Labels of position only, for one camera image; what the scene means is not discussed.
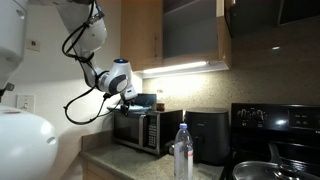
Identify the black air fryer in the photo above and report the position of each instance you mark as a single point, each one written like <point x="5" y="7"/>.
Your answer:
<point x="208" y="133"/>

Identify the dark blue bowl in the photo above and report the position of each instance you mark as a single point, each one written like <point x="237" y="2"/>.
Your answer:
<point x="146" y="99"/>

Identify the wooden base cabinet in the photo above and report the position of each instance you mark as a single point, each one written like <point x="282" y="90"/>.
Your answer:
<point x="95" y="171"/>

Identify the black electric stove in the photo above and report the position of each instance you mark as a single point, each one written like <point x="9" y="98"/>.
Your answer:
<point x="276" y="133"/>

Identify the under-cabinet light strip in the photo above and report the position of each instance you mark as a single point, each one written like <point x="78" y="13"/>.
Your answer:
<point x="173" y="67"/>

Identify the wooden wall cabinet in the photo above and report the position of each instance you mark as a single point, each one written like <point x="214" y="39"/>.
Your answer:
<point x="143" y="30"/>

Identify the white wall outlet plate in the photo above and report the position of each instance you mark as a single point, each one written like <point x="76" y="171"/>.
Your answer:
<point x="33" y="45"/>

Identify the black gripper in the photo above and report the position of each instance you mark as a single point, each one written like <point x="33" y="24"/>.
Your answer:
<point x="129" y="99"/>

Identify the white wall light switch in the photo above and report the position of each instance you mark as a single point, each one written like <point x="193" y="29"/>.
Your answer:
<point x="25" y="104"/>

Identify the clear bottle with brown sauce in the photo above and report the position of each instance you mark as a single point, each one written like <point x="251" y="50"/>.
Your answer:
<point x="160" y="101"/>

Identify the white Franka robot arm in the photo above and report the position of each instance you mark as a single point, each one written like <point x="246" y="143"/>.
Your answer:
<point x="23" y="143"/>

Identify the black and steel microwave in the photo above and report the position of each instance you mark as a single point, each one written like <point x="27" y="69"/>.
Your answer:
<point x="133" y="130"/>

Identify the frying pan with glass lid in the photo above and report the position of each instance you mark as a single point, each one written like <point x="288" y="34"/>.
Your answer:
<point x="263" y="171"/>

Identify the clear plastic water bottle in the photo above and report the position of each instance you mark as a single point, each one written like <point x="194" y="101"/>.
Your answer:
<point x="183" y="153"/>

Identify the small grey round object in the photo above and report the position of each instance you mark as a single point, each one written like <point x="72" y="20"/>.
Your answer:
<point x="170" y="147"/>

